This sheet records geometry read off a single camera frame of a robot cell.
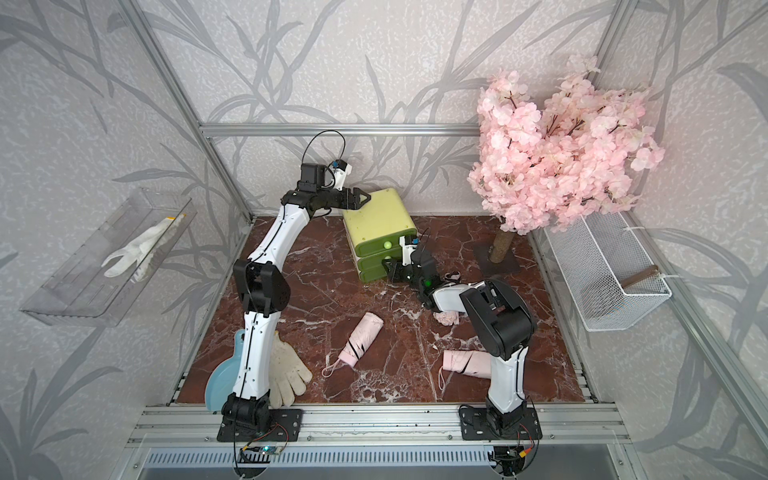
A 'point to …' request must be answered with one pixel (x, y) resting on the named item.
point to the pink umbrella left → (361, 338)
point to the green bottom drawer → (373, 274)
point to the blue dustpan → (222, 380)
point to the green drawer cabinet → (375, 230)
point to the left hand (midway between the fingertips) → (363, 195)
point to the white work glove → (289, 374)
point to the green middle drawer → (375, 260)
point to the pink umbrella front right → (476, 363)
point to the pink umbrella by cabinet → (447, 318)
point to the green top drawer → (383, 242)
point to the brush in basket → (610, 295)
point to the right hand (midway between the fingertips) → (383, 260)
